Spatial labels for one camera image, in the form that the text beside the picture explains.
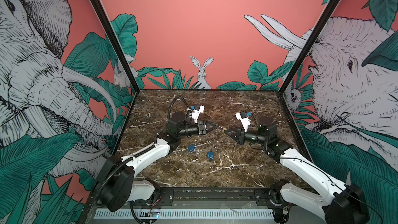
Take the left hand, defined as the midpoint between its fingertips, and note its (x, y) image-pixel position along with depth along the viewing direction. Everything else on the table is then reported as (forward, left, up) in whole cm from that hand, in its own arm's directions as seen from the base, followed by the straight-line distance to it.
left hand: (217, 126), depth 70 cm
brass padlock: (+1, -3, -4) cm, 5 cm away
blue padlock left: (+1, +13, -26) cm, 29 cm away
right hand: (-1, -4, -3) cm, 5 cm away
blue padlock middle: (-3, +2, -26) cm, 27 cm away
